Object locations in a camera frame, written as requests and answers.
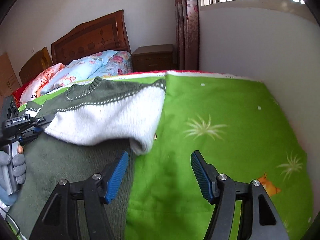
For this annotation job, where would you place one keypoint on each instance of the green and white knit sweater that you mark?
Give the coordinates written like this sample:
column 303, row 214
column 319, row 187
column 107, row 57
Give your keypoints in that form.
column 92, row 124

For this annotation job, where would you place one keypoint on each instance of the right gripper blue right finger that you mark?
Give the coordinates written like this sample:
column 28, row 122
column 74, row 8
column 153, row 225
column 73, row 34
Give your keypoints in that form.
column 205, row 175

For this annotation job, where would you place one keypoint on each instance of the dark wooden headboard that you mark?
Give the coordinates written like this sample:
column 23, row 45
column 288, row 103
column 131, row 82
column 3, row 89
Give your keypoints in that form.
column 105, row 33

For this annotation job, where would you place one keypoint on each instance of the dark wooden nightstand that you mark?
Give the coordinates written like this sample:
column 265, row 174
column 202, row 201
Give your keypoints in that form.
column 153, row 58

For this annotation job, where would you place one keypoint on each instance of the pink floral curtain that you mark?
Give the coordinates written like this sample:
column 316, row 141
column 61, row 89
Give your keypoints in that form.
column 187, row 34

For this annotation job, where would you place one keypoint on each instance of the orange pink floral quilt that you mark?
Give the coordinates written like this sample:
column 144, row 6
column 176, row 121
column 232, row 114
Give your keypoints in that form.
column 31, row 90

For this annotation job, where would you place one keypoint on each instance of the grey gloved left hand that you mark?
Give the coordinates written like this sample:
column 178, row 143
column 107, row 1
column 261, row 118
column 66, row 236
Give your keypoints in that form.
column 19, row 173

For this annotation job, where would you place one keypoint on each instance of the brown wooden wardrobe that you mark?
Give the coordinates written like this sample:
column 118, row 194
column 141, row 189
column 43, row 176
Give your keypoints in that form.
column 8, row 80

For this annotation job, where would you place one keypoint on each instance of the blue floral pillow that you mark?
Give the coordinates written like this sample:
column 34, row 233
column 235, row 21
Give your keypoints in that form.
column 119, row 64

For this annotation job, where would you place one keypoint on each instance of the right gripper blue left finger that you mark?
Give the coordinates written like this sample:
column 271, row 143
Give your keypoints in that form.
column 115, row 175

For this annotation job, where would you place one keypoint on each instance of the blue floral folded quilt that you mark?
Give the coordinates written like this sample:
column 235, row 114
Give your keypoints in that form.
column 78, row 70

